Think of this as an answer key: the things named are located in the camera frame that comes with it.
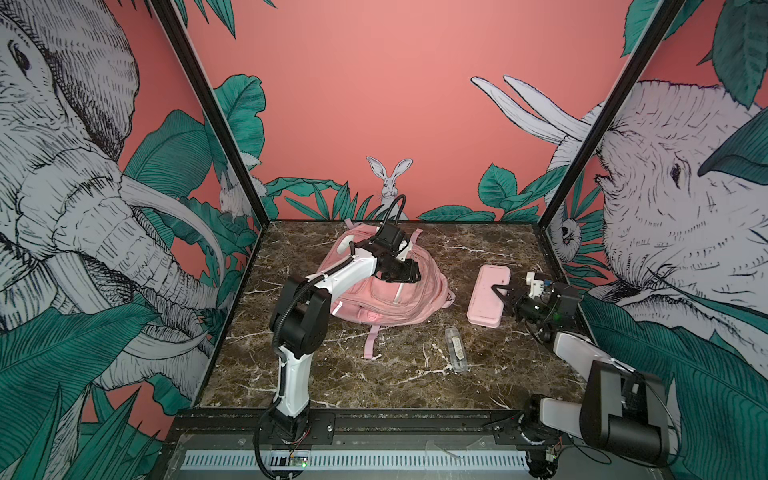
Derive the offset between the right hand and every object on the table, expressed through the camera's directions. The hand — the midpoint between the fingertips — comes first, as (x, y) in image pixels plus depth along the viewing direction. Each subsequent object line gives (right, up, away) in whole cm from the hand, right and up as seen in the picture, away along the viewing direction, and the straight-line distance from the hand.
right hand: (493, 287), depth 84 cm
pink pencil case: (-2, -6, 0) cm, 6 cm away
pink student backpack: (-35, -6, +9) cm, 37 cm away
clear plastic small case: (-10, -19, +2) cm, 21 cm away
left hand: (-21, +3, +6) cm, 22 cm away
